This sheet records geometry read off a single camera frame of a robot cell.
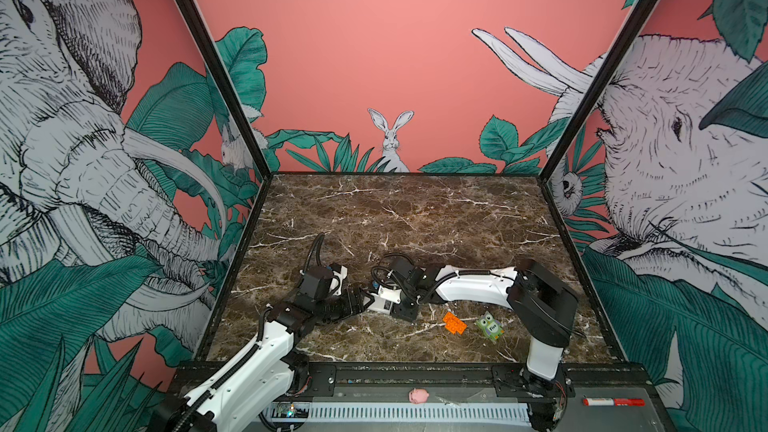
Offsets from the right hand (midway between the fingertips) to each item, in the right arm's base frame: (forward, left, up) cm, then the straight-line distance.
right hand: (392, 304), depth 86 cm
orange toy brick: (-6, -17, +1) cm, 18 cm away
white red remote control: (-1, +4, 0) cm, 4 cm away
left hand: (-1, +7, +7) cm, 10 cm away
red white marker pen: (-24, -55, -1) cm, 60 cm away
